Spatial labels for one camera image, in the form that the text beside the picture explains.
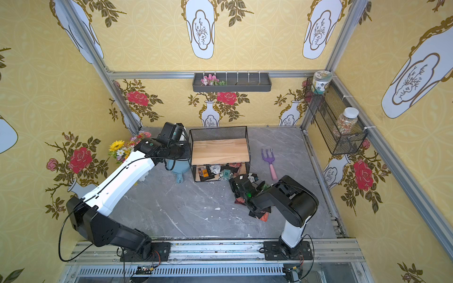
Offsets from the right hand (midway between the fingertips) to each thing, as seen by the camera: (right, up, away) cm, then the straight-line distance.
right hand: (231, 175), depth 95 cm
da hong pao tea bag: (+16, -18, -12) cm, 27 cm away
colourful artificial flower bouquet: (-54, +14, -9) cm, 56 cm away
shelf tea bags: (-6, +1, +2) cm, 7 cm away
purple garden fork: (+23, +7, +10) cm, 26 cm away
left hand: (-22, +14, -15) cm, 30 cm away
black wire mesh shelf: (-6, +12, 0) cm, 13 cm away
